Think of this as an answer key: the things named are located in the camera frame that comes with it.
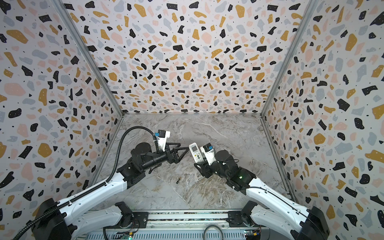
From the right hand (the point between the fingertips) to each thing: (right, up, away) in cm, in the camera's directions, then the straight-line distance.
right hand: (196, 160), depth 73 cm
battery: (-12, -15, +14) cm, 24 cm away
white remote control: (0, +4, 0) cm, 4 cm away
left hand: (-5, +8, -5) cm, 11 cm away
